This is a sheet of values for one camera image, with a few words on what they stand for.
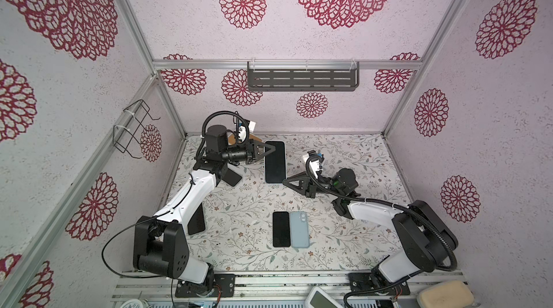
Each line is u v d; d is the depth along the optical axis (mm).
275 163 704
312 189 660
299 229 873
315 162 684
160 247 423
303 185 687
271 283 763
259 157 683
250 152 651
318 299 681
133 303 677
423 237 449
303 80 997
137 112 809
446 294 702
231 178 1023
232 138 652
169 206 469
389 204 529
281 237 862
